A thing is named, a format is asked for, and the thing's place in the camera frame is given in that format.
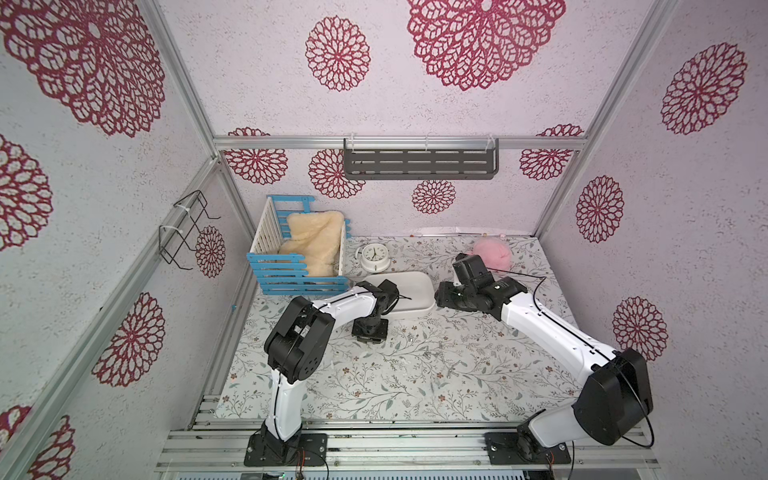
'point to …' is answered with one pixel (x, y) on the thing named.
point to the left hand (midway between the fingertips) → (371, 340)
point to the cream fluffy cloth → (317, 236)
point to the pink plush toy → (495, 252)
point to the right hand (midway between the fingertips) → (448, 298)
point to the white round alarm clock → (374, 257)
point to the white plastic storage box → (416, 289)
